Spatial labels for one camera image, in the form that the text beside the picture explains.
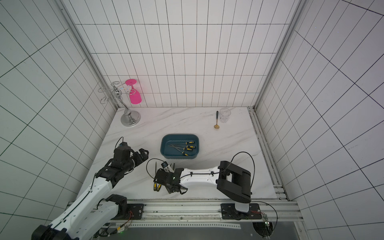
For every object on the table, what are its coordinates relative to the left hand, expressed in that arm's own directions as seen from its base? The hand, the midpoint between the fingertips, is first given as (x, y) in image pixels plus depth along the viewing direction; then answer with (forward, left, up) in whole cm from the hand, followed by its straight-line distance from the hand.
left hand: (142, 158), depth 84 cm
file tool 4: (+6, -24, -7) cm, 26 cm away
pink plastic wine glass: (+44, +14, +8) cm, 47 cm away
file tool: (+15, -28, -6) cm, 32 cm away
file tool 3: (+10, -23, -6) cm, 26 cm away
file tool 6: (-14, -11, -7) cm, 18 cm away
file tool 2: (+11, -25, -6) cm, 28 cm away
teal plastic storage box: (+11, -20, -6) cm, 24 cm away
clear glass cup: (+36, -52, -2) cm, 63 cm away
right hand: (-13, -16, -7) cm, 22 cm away
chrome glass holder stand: (+37, +20, -8) cm, 42 cm away
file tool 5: (-12, -8, -7) cm, 16 cm away
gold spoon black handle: (+29, -47, -7) cm, 55 cm away
